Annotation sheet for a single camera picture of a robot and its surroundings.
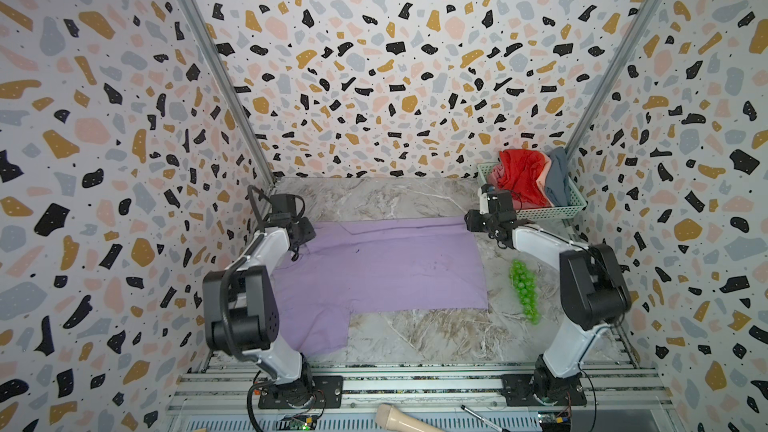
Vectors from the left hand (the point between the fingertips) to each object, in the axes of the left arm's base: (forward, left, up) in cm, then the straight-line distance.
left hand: (303, 227), depth 92 cm
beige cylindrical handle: (-49, -28, -7) cm, 57 cm away
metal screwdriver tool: (-50, -51, -11) cm, 73 cm away
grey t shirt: (+18, -87, -2) cm, 89 cm away
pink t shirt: (+24, -66, -4) cm, 70 cm away
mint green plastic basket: (+15, -95, -6) cm, 96 cm away
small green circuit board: (-49, -5, -11) cm, 50 cm away
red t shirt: (+25, -74, -1) cm, 78 cm away
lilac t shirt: (-8, -16, -11) cm, 21 cm away
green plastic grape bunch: (-15, -67, -7) cm, 69 cm away
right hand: (+6, -53, 0) cm, 53 cm away
